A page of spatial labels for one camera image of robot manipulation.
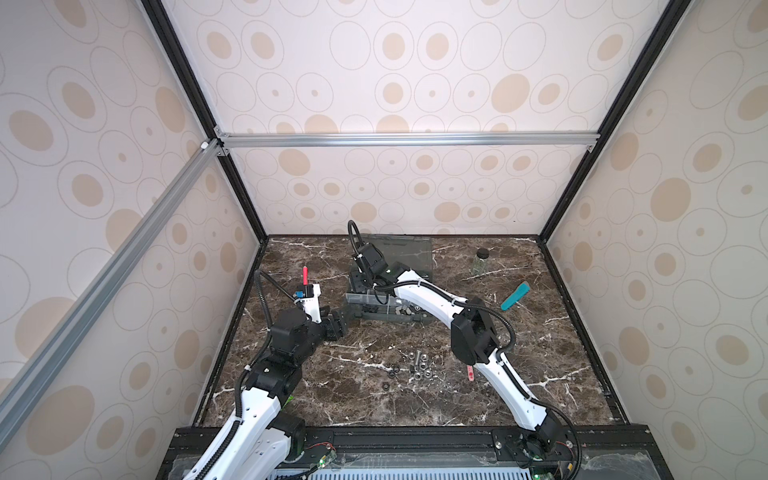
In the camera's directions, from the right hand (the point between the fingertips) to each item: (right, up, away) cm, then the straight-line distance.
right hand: (358, 275), depth 98 cm
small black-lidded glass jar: (+42, +3, +6) cm, 42 cm away
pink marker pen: (-20, 0, +10) cm, 23 cm away
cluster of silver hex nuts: (+20, -26, -12) cm, 34 cm away
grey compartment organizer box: (+18, +8, +19) cm, 27 cm away
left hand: (0, -7, -23) cm, 24 cm away
